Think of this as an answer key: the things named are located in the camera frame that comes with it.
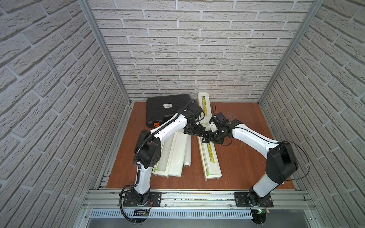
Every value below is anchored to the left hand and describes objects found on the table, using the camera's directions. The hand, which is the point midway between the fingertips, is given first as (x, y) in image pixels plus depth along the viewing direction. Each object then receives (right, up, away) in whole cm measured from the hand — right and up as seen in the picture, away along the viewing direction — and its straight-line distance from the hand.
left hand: (201, 133), depth 87 cm
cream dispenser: (+5, +20, +20) cm, 29 cm away
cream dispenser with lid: (-18, -13, -5) cm, 23 cm away
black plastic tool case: (-29, +16, +21) cm, 39 cm away
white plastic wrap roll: (-8, -17, -4) cm, 19 cm away
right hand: (+4, -5, -1) cm, 6 cm away
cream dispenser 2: (+4, -13, -9) cm, 17 cm away
